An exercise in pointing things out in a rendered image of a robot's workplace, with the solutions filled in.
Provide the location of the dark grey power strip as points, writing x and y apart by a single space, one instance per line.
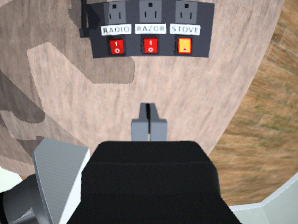
148 28

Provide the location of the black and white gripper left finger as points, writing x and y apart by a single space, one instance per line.
139 127

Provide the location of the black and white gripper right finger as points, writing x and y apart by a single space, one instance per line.
157 127

